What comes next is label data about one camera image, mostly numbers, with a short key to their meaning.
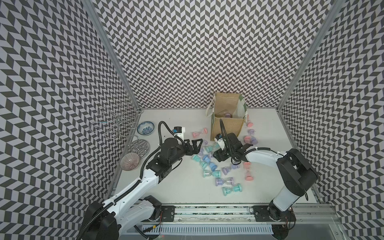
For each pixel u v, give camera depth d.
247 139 0.99
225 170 0.84
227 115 1.11
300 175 0.46
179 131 0.67
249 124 1.06
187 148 0.67
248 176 0.83
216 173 0.83
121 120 1.03
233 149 0.71
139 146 0.94
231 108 1.04
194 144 0.67
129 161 0.89
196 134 1.01
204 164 0.86
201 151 0.93
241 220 0.72
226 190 0.77
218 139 0.82
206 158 0.89
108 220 0.38
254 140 0.96
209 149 0.94
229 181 0.82
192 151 0.67
